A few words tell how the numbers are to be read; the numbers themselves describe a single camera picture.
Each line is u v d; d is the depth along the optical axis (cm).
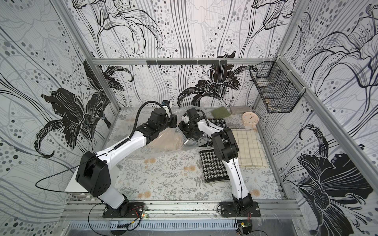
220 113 111
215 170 82
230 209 71
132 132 56
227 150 61
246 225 70
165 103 70
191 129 88
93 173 44
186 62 89
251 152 89
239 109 113
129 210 71
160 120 64
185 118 96
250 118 109
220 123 102
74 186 47
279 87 88
